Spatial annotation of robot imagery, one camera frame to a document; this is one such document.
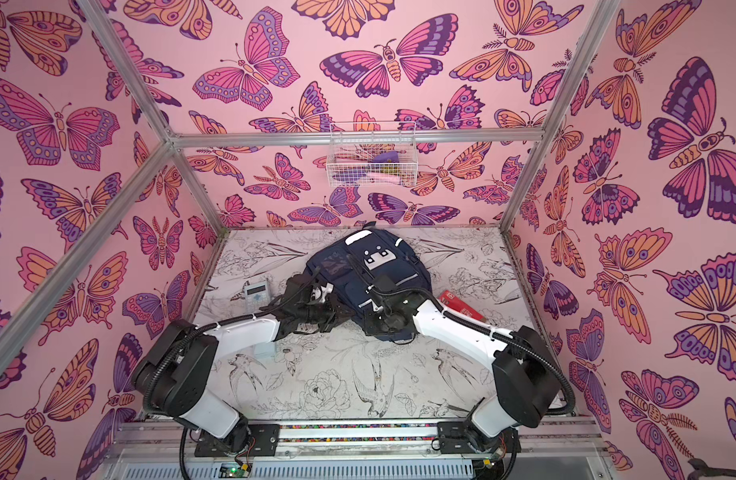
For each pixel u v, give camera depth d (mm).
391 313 623
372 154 956
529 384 427
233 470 723
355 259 1030
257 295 973
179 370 449
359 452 730
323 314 779
